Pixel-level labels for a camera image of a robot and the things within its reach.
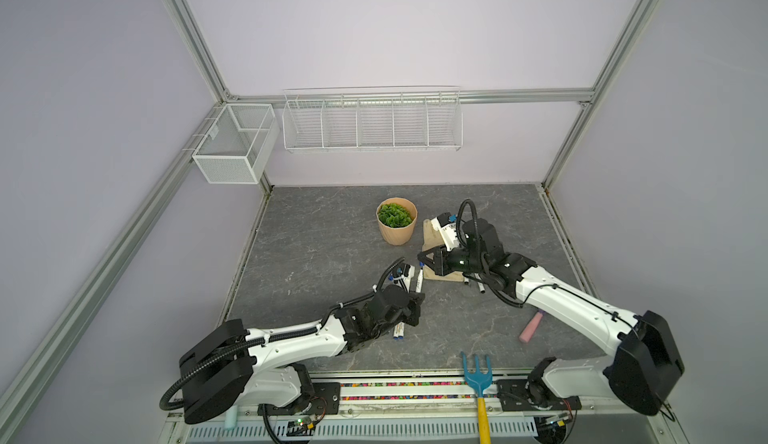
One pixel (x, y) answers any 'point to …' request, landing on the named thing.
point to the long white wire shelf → (378, 119)
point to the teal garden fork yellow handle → (480, 382)
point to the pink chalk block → (531, 326)
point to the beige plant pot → (398, 236)
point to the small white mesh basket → (237, 146)
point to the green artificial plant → (394, 215)
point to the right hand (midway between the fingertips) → (420, 258)
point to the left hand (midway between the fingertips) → (423, 300)
